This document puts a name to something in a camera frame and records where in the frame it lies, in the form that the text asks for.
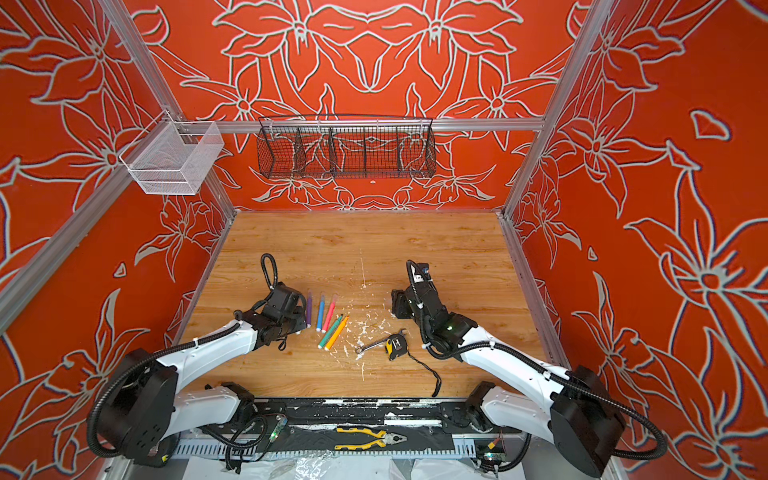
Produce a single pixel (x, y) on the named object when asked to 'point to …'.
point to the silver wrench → (360, 350)
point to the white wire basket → (179, 159)
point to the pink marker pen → (329, 315)
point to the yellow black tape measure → (396, 346)
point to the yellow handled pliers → (385, 439)
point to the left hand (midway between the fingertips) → (302, 315)
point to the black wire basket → (346, 147)
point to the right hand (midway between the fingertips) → (396, 291)
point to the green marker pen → (330, 332)
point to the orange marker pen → (337, 333)
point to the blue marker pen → (319, 326)
